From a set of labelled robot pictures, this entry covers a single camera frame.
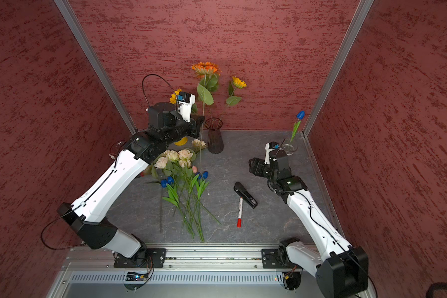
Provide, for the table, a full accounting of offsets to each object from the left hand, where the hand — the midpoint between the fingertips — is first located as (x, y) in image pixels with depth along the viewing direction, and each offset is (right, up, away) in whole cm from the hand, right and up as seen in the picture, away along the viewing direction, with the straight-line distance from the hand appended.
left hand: (202, 121), depth 68 cm
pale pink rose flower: (-14, -14, +31) cm, 36 cm away
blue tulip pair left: (-21, -27, +26) cm, 43 cm away
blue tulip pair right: (-3, -25, +30) cm, 39 cm away
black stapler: (+17, -32, +21) cm, 42 cm away
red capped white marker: (+15, -44, +16) cm, 49 cm away
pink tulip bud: (-9, -22, +32) cm, 40 cm away
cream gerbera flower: (-8, -9, +39) cm, 41 cm away
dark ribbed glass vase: (+3, -8, +34) cm, 35 cm away
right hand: (+21, -18, +12) cm, 31 cm away
